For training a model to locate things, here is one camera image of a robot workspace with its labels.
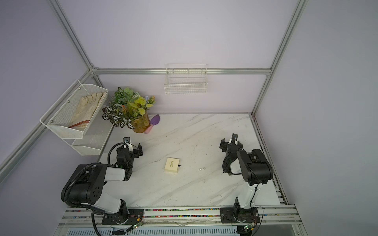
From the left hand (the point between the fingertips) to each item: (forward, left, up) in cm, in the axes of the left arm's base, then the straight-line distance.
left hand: (132, 146), depth 94 cm
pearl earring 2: (-12, -47, -6) cm, 49 cm away
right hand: (+5, -66, -1) cm, 67 cm away
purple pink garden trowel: (+28, -9, -6) cm, 30 cm away
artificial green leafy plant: (+23, +6, +13) cm, 28 cm away
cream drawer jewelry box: (-12, -27, -3) cm, 30 cm away
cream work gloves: (+9, +19, +26) cm, 33 cm away
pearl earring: (-13, -45, -6) cm, 47 cm away
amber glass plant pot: (+18, -2, +2) cm, 18 cm away
